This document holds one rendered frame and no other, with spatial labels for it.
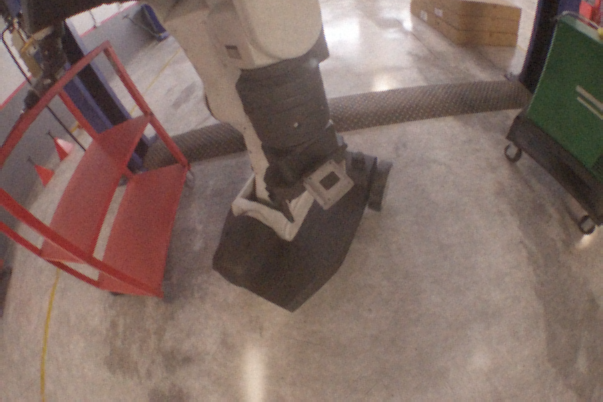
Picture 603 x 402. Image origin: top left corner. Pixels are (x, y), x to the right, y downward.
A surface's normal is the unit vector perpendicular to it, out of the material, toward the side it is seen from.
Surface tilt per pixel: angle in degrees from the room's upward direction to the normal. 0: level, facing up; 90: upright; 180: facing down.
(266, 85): 40
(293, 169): 85
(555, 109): 86
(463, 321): 0
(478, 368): 0
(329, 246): 0
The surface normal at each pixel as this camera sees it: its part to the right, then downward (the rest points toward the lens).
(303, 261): -0.20, -0.61
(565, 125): -0.86, 0.45
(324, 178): 0.09, -0.35
